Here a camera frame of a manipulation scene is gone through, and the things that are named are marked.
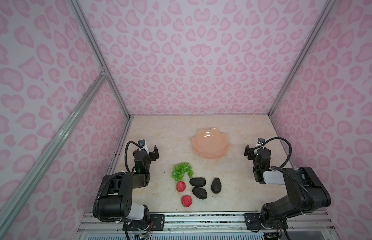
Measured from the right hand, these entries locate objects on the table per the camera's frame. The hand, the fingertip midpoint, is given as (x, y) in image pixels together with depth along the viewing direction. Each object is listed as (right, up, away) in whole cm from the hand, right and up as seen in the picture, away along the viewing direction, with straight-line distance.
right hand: (256, 144), depth 92 cm
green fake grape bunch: (-47, -14, -6) cm, 50 cm away
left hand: (-66, 0, -1) cm, 66 cm away
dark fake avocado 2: (-36, -24, -14) cm, 45 cm away
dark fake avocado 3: (-27, -21, -12) cm, 36 cm away
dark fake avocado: (-37, -20, -9) cm, 43 cm away
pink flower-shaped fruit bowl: (-27, -1, +12) cm, 29 cm away
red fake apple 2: (-43, -26, -17) cm, 53 cm away
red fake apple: (-46, -21, -11) cm, 52 cm away
